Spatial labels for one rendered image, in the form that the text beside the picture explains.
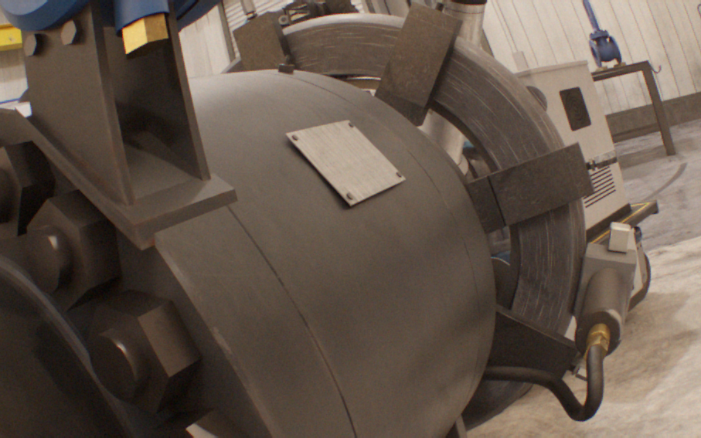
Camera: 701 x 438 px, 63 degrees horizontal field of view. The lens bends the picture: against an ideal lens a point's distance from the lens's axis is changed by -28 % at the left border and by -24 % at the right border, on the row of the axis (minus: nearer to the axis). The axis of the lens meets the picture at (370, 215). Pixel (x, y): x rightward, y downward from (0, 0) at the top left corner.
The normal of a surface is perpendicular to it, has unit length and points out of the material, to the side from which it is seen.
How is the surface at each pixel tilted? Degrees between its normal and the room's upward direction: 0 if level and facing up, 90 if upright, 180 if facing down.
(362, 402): 93
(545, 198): 90
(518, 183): 90
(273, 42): 90
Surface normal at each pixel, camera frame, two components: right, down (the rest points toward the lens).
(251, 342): 0.80, -0.44
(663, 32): -0.45, 0.22
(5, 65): 0.84, -0.22
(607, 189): 0.55, -0.10
